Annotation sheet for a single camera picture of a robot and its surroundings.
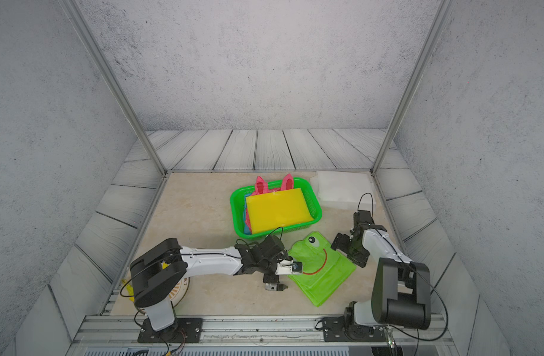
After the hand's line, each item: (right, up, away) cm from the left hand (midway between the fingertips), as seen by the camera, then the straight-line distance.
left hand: (290, 273), depth 83 cm
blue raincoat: (-18, +14, +13) cm, 27 cm away
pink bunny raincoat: (-12, +32, +19) cm, 39 cm away
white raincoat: (+29, +31, +30) cm, 52 cm away
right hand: (+21, +7, +5) cm, 23 cm away
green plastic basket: (-22, +27, +17) cm, 39 cm away
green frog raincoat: (+13, +1, +2) cm, 13 cm away
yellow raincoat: (-7, +22, +16) cm, 28 cm away
